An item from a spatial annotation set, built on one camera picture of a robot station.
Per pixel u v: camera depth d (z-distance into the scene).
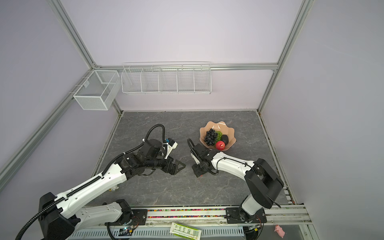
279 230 0.68
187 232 0.66
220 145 0.91
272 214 0.76
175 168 0.64
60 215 0.39
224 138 0.99
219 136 1.01
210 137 0.96
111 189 0.49
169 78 0.97
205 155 0.66
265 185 0.44
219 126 1.06
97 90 0.96
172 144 0.68
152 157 0.58
